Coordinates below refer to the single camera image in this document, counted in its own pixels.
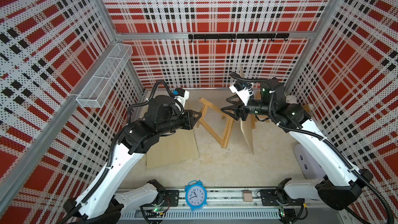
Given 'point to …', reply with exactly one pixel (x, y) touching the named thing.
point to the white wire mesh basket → (94, 94)
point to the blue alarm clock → (196, 195)
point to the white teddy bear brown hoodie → (292, 99)
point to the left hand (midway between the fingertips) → (201, 115)
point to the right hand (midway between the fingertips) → (228, 105)
